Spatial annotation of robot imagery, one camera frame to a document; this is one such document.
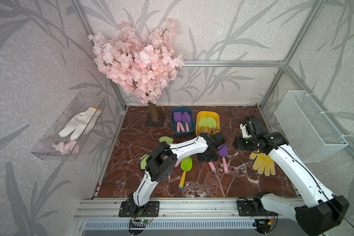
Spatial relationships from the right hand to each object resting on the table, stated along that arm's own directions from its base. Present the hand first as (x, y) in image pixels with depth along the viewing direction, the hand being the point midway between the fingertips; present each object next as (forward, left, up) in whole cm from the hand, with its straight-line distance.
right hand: (236, 143), depth 78 cm
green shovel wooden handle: (+27, +7, -17) cm, 33 cm away
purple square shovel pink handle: (-4, +32, -16) cm, 36 cm away
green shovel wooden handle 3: (+12, +39, -17) cm, 44 cm away
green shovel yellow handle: (-5, +27, -18) cm, 33 cm away
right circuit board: (-34, -12, -24) cm, 43 cm away
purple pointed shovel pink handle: (-6, +12, -15) cm, 20 cm away
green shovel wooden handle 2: (+26, +10, -17) cm, 33 cm away
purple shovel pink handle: (+32, +34, -16) cm, 49 cm away
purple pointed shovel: (+32, +27, -17) cm, 45 cm away
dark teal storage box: (+26, +23, -16) cm, 38 cm away
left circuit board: (-33, +47, -17) cm, 60 cm away
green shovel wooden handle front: (+27, +15, -17) cm, 35 cm away
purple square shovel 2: (+4, +3, -17) cm, 18 cm away
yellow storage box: (+32, +15, -13) cm, 38 cm away
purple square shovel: (+22, +30, -16) cm, 40 cm away
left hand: (-5, +12, -14) cm, 19 cm away
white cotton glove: (+2, +76, +16) cm, 77 cm away
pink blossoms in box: (-11, +73, +17) cm, 76 cm away
